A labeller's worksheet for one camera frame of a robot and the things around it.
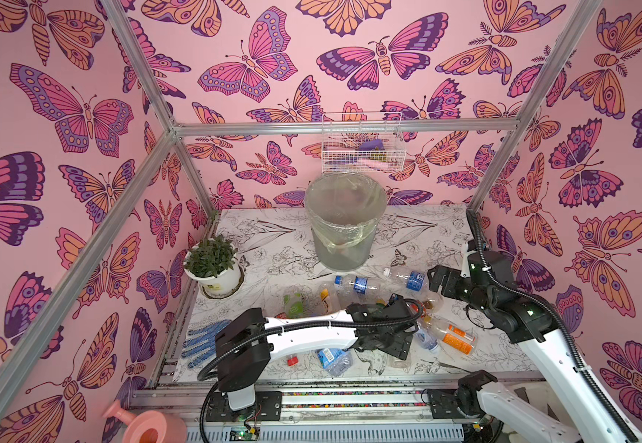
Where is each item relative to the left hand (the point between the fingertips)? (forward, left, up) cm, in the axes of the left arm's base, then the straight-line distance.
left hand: (401, 345), depth 75 cm
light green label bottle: (+15, +31, -6) cm, 35 cm away
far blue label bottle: (+21, +11, -5) cm, 24 cm away
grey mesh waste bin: (+49, +14, +4) cm, 51 cm away
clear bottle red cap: (-2, +30, -8) cm, 31 cm away
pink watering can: (-19, +60, +2) cm, 63 cm away
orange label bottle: (+4, -17, -5) cm, 18 cm away
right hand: (+13, -11, +15) cm, 23 cm away
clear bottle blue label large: (-2, +18, -6) cm, 19 cm away
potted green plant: (+22, +55, +8) cm, 59 cm away
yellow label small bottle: (+16, +21, -6) cm, 27 cm away
